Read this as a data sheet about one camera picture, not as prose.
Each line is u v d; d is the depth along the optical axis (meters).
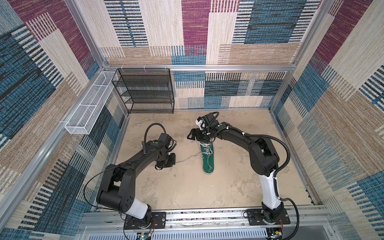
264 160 0.54
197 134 0.83
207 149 0.93
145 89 1.08
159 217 0.75
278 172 0.55
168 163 0.78
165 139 0.73
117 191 0.44
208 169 0.84
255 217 0.73
